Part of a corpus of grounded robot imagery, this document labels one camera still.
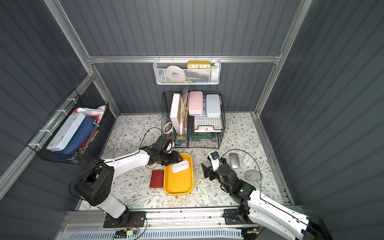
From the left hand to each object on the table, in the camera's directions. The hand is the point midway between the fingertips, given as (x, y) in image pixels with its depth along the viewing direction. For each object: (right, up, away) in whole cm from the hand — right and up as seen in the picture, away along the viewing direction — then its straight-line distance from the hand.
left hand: (180, 161), depth 88 cm
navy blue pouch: (-43, +15, -21) cm, 51 cm away
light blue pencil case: (+20, +34, +6) cm, 40 cm away
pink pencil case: (+9, +36, +4) cm, 37 cm away
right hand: (+18, +1, -8) cm, 20 cm away
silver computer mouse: (+33, -1, +4) cm, 33 cm away
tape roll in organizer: (-13, +18, +15) cm, 27 cm away
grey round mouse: (+42, -7, -3) cm, 43 cm away
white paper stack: (+15, +19, +2) cm, 25 cm away
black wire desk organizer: (+7, +25, +6) cm, 27 cm away
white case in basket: (-48, +18, -22) cm, 56 cm away
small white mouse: (+42, 0, +4) cm, 42 cm away
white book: (-3, +29, -1) cm, 29 cm away
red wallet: (-13, -10, -3) cm, 17 cm away
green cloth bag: (+11, +14, +5) cm, 18 cm away
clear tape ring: (-19, -5, +3) cm, 20 cm away
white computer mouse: (-1, -3, +1) cm, 4 cm away
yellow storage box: (0, -13, -1) cm, 13 cm away
